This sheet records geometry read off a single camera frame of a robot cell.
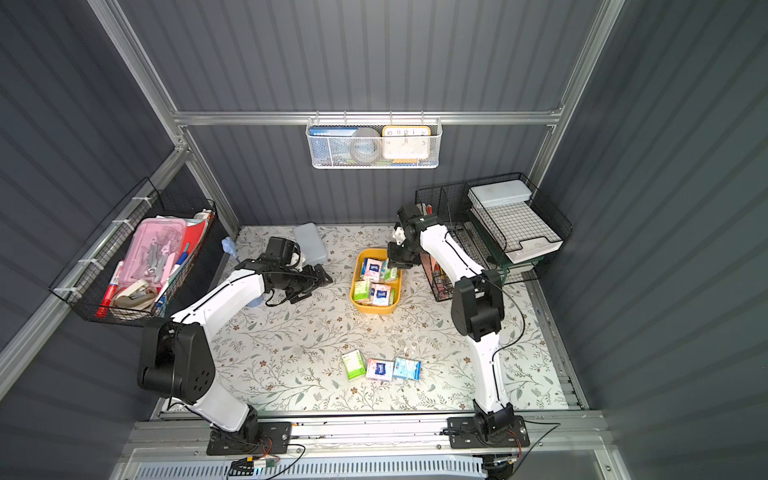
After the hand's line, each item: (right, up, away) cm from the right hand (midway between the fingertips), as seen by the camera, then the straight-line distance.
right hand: (398, 262), depth 94 cm
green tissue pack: (-2, -4, -3) cm, 5 cm away
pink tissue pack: (-9, -3, +2) cm, 9 cm away
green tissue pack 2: (-12, -9, +2) cm, 15 cm away
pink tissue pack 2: (-6, -10, 0) cm, 12 cm away
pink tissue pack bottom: (-5, -30, -12) cm, 33 cm away
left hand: (-22, -7, -6) cm, 24 cm away
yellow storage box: (-14, -3, +8) cm, 16 cm away
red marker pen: (-64, -6, -29) cm, 71 cm away
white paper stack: (+38, +10, -3) cm, 40 cm away
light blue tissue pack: (+3, -30, -11) cm, 32 cm away
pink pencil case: (-61, +4, -22) cm, 64 cm away
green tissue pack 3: (-13, -29, -11) cm, 33 cm away
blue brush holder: (-49, +5, -10) cm, 50 cm away
